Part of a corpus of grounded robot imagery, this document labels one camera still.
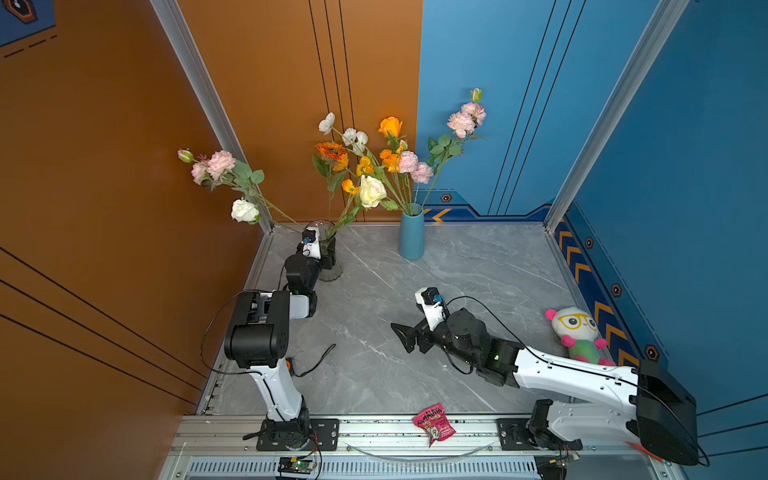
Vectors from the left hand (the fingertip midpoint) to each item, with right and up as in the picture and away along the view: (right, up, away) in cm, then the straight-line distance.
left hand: (323, 234), depth 93 cm
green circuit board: (-2, -57, -22) cm, 61 cm away
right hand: (+24, -22, -19) cm, 38 cm away
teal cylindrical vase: (+28, +1, +7) cm, 29 cm away
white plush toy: (+75, -28, -8) cm, 81 cm away
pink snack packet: (+32, -48, -17) cm, 61 cm away
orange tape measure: (-7, -37, -10) cm, 39 cm away
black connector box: (+59, -57, -23) cm, 85 cm away
